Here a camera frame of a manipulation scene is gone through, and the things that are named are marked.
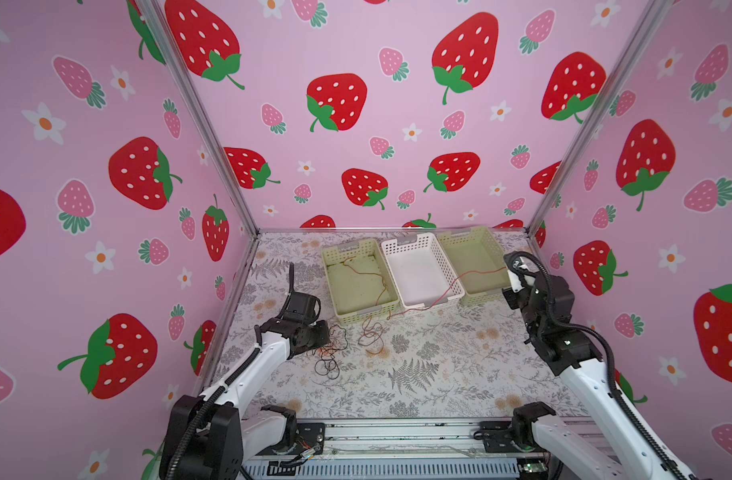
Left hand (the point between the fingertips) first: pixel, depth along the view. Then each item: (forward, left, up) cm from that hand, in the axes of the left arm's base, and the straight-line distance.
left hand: (326, 334), depth 86 cm
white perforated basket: (+27, -30, -6) cm, 41 cm away
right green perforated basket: (+32, -52, -5) cm, 62 cm away
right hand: (+7, -52, +23) cm, 57 cm away
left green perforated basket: (+25, -8, -6) cm, 27 cm away
